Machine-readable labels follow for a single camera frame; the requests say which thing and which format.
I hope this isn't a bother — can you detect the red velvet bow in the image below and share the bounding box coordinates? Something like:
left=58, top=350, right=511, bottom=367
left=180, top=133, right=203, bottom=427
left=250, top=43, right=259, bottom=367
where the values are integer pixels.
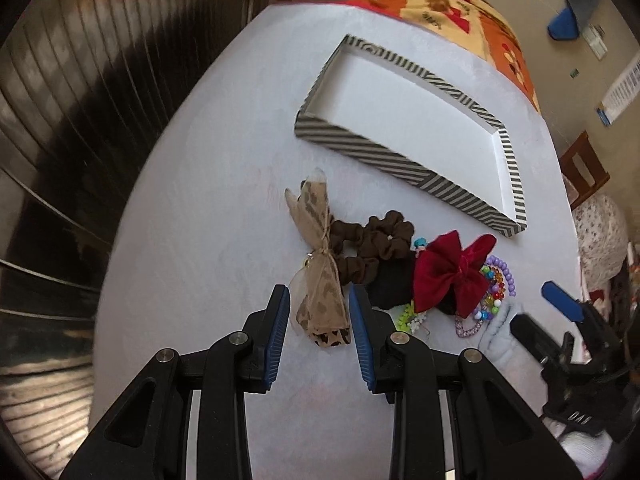
left=412, top=230, right=497, bottom=318

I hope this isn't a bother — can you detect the dark wooden slatted door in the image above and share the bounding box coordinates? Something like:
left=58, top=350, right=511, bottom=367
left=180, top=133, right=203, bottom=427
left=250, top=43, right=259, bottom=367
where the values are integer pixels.
left=1, top=0, right=270, bottom=479

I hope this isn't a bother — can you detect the colourful flower bead bracelet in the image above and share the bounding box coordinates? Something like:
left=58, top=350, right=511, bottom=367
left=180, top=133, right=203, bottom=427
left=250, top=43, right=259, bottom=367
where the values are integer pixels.
left=397, top=237, right=432, bottom=335

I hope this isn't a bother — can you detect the lilac spiral hair tie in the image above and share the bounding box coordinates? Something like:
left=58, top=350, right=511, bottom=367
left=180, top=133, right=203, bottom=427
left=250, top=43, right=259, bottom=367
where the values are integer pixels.
left=453, top=311, right=486, bottom=339

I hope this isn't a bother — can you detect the brown wooden chair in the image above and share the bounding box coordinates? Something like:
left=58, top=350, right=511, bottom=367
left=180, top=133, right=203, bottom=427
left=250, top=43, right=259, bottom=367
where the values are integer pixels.
left=560, top=131, right=610, bottom=210

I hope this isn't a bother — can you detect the brown fabric scrunchie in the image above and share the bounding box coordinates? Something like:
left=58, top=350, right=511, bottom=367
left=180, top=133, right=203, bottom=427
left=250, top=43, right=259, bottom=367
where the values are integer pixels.
left=330, top=210, right=414, bottom=286

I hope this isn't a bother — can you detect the black fuzzy headband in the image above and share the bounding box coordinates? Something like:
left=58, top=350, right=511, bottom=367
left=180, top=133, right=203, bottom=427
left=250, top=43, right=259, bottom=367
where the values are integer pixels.
left=366, top=252, right=457, bottom=315

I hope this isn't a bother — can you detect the floral white bedding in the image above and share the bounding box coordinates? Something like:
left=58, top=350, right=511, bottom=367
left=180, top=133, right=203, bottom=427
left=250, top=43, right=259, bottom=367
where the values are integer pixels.
left=573, top=194, right=629, bottom=292

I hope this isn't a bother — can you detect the white fluffy scrunchie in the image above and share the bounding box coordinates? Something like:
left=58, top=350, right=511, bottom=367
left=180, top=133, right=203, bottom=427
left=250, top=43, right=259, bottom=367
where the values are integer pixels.
left=478, top=297, right=523, bottom=370

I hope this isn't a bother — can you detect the multicolour round bead bracelet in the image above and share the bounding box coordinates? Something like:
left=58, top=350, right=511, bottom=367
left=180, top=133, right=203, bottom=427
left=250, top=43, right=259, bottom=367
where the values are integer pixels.
left=470, top=263, right=507, bottom=322

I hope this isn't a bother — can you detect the white wall switch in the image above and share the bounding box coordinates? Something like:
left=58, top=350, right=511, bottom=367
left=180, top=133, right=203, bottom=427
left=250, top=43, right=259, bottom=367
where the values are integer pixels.
left=582, top=25, right=608, bottom=61

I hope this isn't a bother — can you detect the striped cardboard tray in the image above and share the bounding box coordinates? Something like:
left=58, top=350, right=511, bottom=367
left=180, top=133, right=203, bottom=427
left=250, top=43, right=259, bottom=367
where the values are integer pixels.
left=294, top=35, right=528, bottom=237

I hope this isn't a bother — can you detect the orange patterned blanket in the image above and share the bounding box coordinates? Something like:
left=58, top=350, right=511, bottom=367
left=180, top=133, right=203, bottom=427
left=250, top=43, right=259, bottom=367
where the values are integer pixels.
left=346, top=0, right=539, bottom=108

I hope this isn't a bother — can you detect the blue grey hanging cloth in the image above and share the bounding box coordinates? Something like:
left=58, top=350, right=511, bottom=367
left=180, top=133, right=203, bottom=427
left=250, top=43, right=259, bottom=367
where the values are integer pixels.
left=547, top=0, right=600, bottom=41

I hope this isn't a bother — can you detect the beige leopard ribbon bow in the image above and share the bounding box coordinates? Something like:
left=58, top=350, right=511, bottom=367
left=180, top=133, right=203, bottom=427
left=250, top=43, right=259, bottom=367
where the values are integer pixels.
left=284, top=168, right=352, bottom=349

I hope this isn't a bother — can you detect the wall calendar poster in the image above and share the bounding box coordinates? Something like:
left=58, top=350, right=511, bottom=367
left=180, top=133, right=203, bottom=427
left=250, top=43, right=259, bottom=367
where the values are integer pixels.
left=596, top=52, right=640, bottom=127

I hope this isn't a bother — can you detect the purple bead bracelet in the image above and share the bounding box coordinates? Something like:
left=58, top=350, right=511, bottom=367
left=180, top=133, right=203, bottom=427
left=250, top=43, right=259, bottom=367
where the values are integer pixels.
left=484, top=254, right=518, bottom=302

